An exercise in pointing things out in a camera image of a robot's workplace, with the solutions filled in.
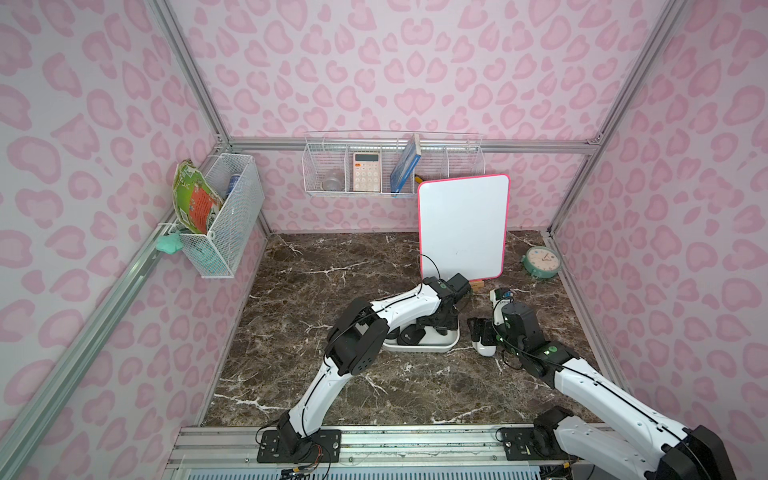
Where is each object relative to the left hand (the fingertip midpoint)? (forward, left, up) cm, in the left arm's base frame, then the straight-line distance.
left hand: (441, 319), depth 95 cm
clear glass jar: (+34, +34, +28) cm, 56 cm away
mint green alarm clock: (+21, -38, +2) cm, 44 cm away
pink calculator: (+36, +24, +29) cm, 52 cm away
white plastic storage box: (-7, +3, 0) cm, 8 cm away
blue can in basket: (+28, +62, +32) cm, 75 cm away
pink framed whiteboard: (+19, -6, +21) cm, 30 cm away
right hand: (-5, -9, +10) cm, 14 cm away
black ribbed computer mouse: (-6, +10, +2) cm, 12 cm away
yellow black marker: (+37, +7, +26) cm, 46 cm away
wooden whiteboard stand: (+10, -12, +3) cm, 17 cm away
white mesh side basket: (+2, +57, +30) cm, 65 cm away
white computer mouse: (-10, -12, -1) cm, 15 cm away
